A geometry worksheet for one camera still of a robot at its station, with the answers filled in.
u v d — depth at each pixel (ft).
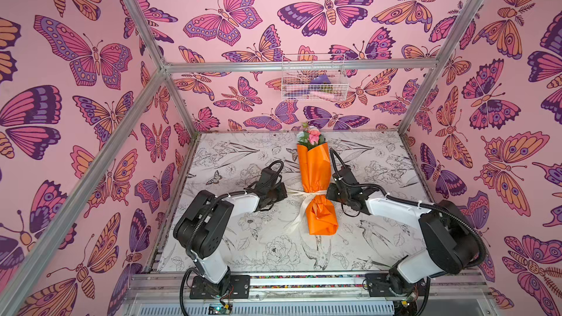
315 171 3.11
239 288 2.40
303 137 3.69
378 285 2.41
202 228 1.55
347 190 2.30
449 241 1.44
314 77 3.11
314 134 3.57
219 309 2.37
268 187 2.48
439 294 2.35
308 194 3.00
